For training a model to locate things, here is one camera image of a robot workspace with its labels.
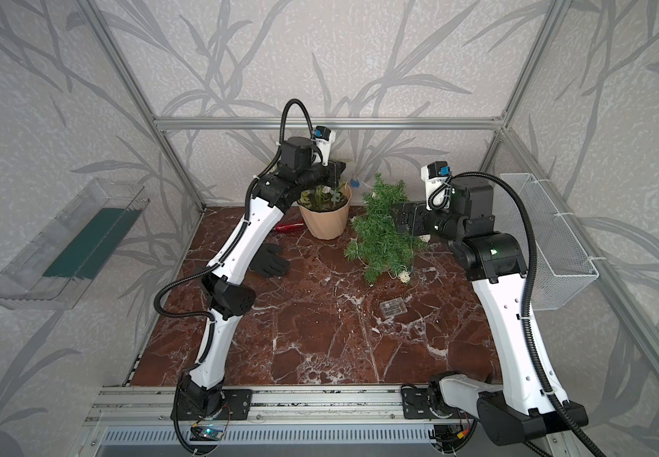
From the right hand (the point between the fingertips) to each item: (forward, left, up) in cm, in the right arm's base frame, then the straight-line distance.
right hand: (405, 202), depth 65 cm
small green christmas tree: (+4, +5, -19) cm, 21 cm away
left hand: (+18, +14, -2) cm, 22 cm away
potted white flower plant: (+25, +22, -29) cm, 44 cm away
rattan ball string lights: (-4, -3, -27) cm, 27 cm away
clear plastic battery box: (-7, -1, -41) cm, 41 cm away
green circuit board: (-40, +50, -41) cm, 76 cm away
